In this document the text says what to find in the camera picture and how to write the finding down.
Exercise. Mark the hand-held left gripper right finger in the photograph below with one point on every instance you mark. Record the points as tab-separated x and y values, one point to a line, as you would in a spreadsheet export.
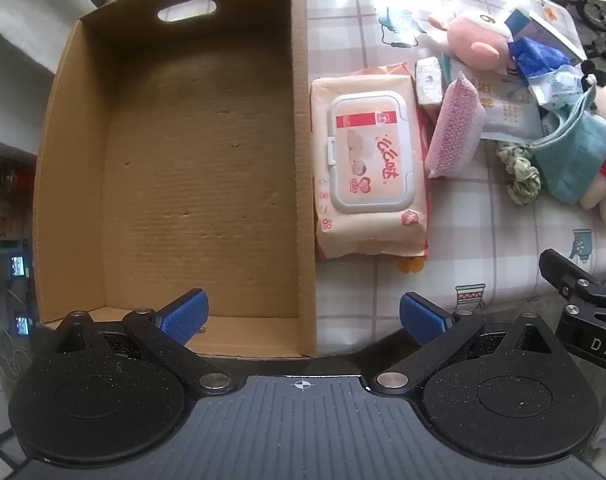
420	312

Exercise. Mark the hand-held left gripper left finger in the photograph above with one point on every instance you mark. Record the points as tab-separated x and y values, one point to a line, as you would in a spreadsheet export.
185	312

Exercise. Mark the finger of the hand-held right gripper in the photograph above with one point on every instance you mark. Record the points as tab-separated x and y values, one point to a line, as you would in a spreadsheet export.
598	330

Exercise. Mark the large brown cardboard box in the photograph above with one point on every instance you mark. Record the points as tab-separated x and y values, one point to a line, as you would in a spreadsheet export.
193	160

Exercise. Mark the light blue towel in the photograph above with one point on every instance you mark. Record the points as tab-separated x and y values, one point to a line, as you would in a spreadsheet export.
573	160

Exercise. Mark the green scrunchie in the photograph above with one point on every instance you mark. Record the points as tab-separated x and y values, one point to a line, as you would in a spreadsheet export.
520	170

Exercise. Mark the pink scouring sponge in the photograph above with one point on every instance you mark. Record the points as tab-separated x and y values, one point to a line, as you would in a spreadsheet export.
453	130

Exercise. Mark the gold pocket tissue pack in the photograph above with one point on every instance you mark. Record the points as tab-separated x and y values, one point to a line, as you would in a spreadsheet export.
428	82

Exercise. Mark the pink round plush toy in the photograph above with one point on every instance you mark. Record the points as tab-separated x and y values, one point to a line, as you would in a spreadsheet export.
475	42

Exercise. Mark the red orange wipes pack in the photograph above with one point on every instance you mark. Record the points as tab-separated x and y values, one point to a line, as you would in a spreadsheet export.
410	264

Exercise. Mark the checked printed tablecloth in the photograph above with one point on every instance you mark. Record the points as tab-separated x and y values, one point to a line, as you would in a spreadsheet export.
508	240

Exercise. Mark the peach wet wipes pack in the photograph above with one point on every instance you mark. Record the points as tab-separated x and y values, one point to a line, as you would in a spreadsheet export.
368	160

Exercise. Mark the white printed appliance carton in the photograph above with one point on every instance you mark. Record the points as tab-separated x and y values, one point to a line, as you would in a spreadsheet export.
3	200

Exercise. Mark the white printed tissue pack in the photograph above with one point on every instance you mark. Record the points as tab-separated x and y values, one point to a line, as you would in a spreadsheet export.
508	110

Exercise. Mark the white blue plastic packet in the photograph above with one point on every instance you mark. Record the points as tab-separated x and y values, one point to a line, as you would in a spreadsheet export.
558	85

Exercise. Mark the blue mesh cloth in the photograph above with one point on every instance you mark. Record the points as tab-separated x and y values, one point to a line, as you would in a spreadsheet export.
533	55

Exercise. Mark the teal and white carton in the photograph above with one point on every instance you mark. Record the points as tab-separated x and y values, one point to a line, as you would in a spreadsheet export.
538	25

